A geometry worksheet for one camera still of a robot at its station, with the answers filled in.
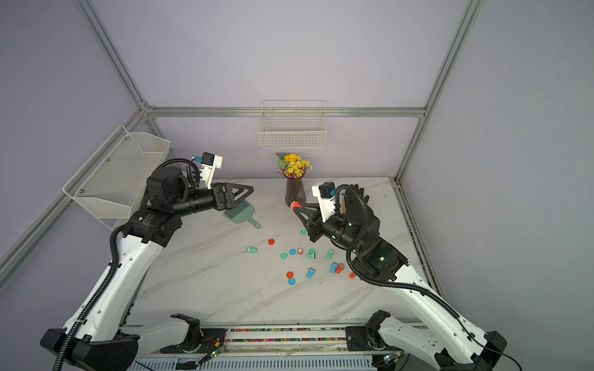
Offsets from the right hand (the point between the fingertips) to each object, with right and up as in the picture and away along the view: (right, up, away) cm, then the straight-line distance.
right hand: (299, 211), depth 63 cm
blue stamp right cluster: (+13, -23, +25) cm, 36 cm away
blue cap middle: (-3, -18, +30) cm, 35 cm away
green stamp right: (+12, -19, +30) cm, 37 cm away
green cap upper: (+1, -11, +37) cm, 39 cm away
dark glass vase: (-3, +7, +37) cm, 38 cm away
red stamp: (+20, -26, +24) cm, 41 cm away
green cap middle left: (-7, -20, +30) cm, 37 cm away
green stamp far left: (-20, -17, +30) cm, 40 cm away
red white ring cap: (0, -18, +30) cm, 35 cm away
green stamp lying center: (+4, -20, +28) cm, 35 cm away
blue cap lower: (-3, -28, +23) cm, 36 cm away
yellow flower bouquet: (-3, +17, +28) cm, 33 cm away
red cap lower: (-4, -26, +25) cm, 36 cm away
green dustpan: (-28, -3, +43) cm, 51 cm away
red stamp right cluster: (+15, -24, +25) cm, 38 cm away
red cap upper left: (-13, -15, +35) cm, 40 cm away
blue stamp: (+3, -25, +25) cm, 35 cm away
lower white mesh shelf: (-54, -2, +6) cm, 54 cm away
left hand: (-15, +5, 0) cm, 16 cm away
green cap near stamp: (+5, -18, +31) cm, 37 cm away
